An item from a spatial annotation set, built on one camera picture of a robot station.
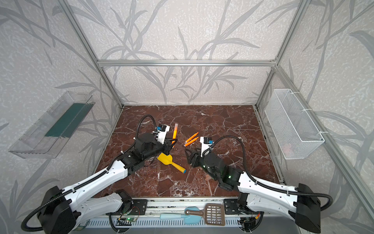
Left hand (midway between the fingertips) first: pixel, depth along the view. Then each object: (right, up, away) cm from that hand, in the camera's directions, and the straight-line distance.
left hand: (178, 136), depth 76 cm
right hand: (+6, -4, -4) cm, 8 cm away
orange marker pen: (-2, +1, -2) cm, 3 cm away
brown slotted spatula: (+18, -38, -3) cm, 43 cm away
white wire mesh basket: (+51, +3, -15) cm, 53 cm away
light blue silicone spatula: (+5, -40, -5) cm, 41 cm away
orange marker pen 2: (+6, -4, +26) cm, 27 cm away
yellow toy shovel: (-9, -16, +13) cm, 23 cm away
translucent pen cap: (+16, -25, +8) cm, 31 cm away
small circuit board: (-23, -40, -5) cm, 46 cm away
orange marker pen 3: (+5, -6, +23) cm, 25 cm away
